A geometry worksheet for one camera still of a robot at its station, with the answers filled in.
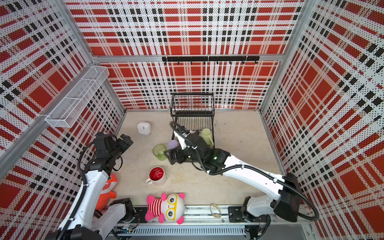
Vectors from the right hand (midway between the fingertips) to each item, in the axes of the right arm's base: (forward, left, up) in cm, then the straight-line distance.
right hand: (172, 150), depth 68 cm
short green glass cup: (+12, +14, -22) cm, 29 cm away
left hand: (+8, +28, -7) cm, 30 cm away
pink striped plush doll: (-21, +2, -18) cm, 28 cm away
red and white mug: (-3, +13, -24) cm, 27 cm away
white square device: (+30, +27, -21) cm, 46 cm away
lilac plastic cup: (+11, +3, -13) cm, 18 cm away
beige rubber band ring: (-23, -21, -25) cm, 39 cm away
